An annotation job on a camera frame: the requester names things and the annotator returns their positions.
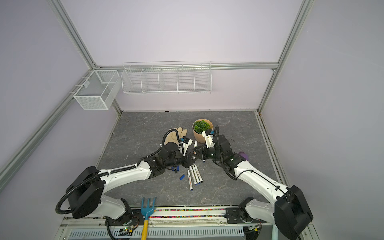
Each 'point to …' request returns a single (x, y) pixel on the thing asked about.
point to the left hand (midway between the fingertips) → (197, 158)
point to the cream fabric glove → (172, 137)
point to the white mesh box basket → (100, 90)
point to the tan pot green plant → (199, 126)
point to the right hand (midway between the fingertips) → (194, 150)
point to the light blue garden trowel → (275, 232)
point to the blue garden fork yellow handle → (146, 211)
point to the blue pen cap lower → (182, 177)
